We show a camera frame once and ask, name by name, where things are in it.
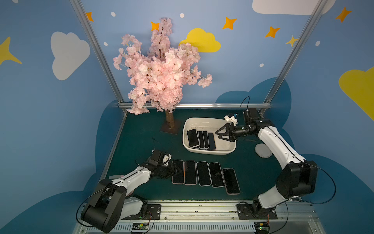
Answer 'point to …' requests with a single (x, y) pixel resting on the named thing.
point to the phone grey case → (206, 140)
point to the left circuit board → (140, 226)
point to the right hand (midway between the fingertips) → (219, 134)
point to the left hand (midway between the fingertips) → (178, 170)
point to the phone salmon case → (212, 142)
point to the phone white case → (203, 173)
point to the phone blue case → (202, 145)
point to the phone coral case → (178, 179)
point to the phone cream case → (193, 138)
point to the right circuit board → (262, 227)
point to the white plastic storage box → (211, 125)
